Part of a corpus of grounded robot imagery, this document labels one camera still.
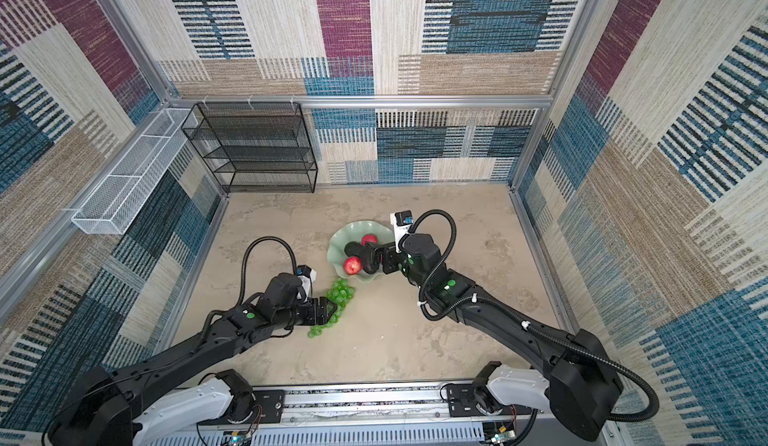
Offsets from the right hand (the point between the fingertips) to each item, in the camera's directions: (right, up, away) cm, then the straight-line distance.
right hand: (383, 243), depth 78 cm
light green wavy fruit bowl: (-10, +2, +24) cm, 26 cm away
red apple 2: (-9, -8, +14) cm, 18 cm away
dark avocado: (-10, -3, +20) cm, 23 cm away
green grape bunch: (-13, -15, +8) cm, 21 cm away
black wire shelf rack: (-47, +32, +33) cm, 66 cm away
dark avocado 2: (-4, -7, +13) cm, 15 cm away
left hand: (-15, -17, +4) cm, 23 cm away
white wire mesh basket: (-63, +10, -7) cm, 64 cm away
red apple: (-5, 0, +22) cm, 23 cm away
